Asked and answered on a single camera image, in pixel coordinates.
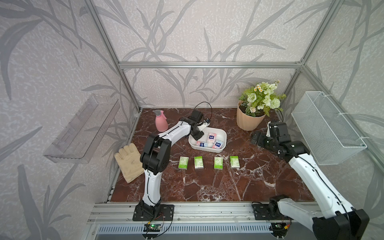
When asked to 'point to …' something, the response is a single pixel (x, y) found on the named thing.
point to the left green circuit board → (152, 227)
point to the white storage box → (217, 147)
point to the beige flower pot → (246, 122)
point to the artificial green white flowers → (262, 97)
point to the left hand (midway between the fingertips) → (198, 132)
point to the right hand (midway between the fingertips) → (257, 137)
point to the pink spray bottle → (161, 125)
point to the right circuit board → (279, 229)
